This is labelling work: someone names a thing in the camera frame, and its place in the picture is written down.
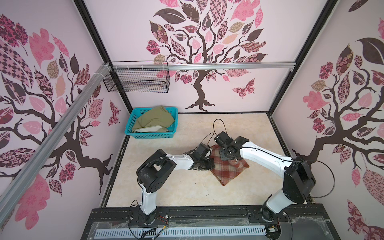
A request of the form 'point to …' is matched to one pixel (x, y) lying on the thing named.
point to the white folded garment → (150, 129)
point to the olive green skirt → (159, 116)
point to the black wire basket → (138, 77)
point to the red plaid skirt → (225, 170)
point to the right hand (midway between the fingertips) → (225, 153)
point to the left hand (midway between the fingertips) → (214, 168)
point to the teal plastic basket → (137, 112)
